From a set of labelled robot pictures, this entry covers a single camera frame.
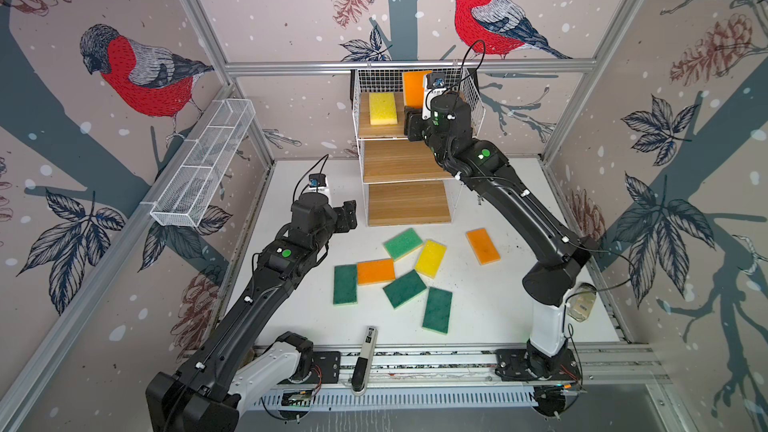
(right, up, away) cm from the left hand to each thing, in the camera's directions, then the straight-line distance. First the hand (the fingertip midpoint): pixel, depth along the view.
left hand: (341, 202), depth 74 cm
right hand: (+16, +22, -4) cm, 27 cm away
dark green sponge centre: (+16, -26, +11) cm, 33 cm away
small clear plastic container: (+65, -28, +7) cm, 72 cm away
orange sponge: (+42, -15, +20) cm, 49 cm away
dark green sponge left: (-1, -25, +12) cm, 28 cm away
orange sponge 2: (+8, -22, +15) cm, 28 cm away
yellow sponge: (+25, -19, +19) cm, 37 cm away
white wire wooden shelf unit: (+16, +5, +10) cm, 20 cm away
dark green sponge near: (+25, -31, +7) cm, 41 cm away
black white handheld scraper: (+6, -38, -4) cm, 39 cm away
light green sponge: (+16, -15, +22) cm, 31 cm away
